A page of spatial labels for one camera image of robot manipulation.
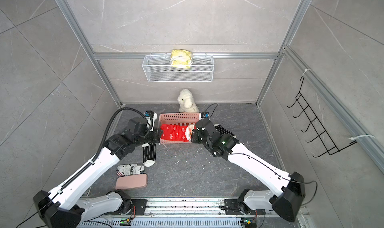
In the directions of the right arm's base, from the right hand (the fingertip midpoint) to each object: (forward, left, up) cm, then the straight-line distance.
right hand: (194, 131), depth 75 cm
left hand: (+1, +16, +1) cm, 16 cm away
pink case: (-18, +35, -22) cm, 45 cm away
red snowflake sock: (+2, +7, -4) cm, 8 cm away
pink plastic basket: (+26, +6, -21) cm, 34 cm away
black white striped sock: (0, +29, -24) cm, 38 cm away
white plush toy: (+29, +6, -5) cm, 30 cm away
